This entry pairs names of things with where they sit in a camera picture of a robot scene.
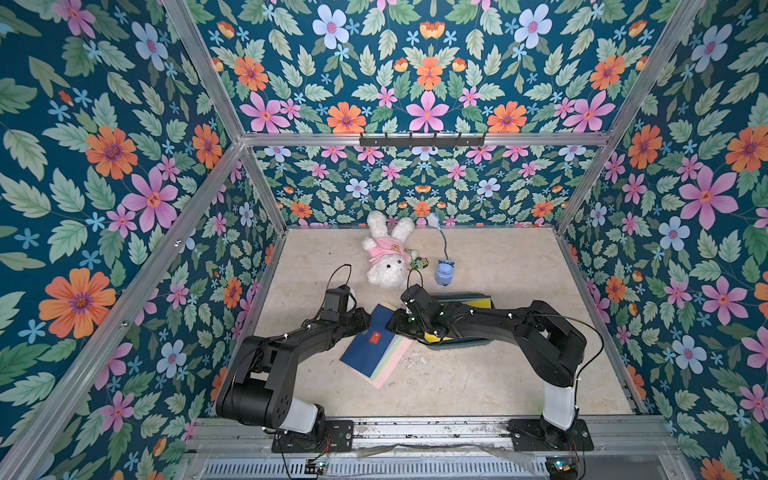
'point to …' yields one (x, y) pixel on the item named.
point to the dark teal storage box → (459, 299)
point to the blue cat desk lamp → (445, 268)
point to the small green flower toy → (419, 264)
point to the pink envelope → (395, 358)
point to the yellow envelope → (483, 304)
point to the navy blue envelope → (368, 352)
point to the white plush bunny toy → (388, 256)
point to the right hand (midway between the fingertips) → (388, 328)
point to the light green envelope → (391, 351)
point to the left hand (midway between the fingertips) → (372, 315)
